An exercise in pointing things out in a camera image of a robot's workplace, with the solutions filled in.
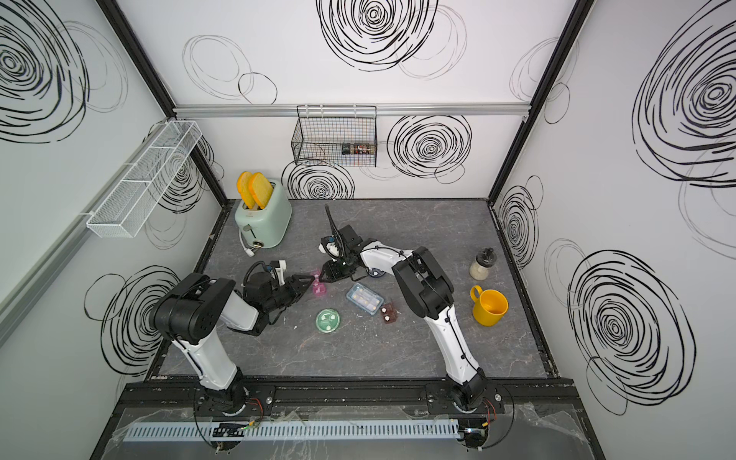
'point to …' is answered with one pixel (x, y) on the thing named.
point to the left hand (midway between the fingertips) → (313, 281)
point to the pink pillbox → (318, 287)
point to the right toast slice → (261, 189)
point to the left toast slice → (244, 190)
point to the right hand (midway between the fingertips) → (324, 278)
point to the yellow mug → (489, 307)
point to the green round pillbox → (328, 320)
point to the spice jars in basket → (356, 148)
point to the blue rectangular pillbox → (364, 299)
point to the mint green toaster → (268, 226)
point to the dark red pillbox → (389, 312)
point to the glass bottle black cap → (484, 261)
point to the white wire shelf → (121, 214)
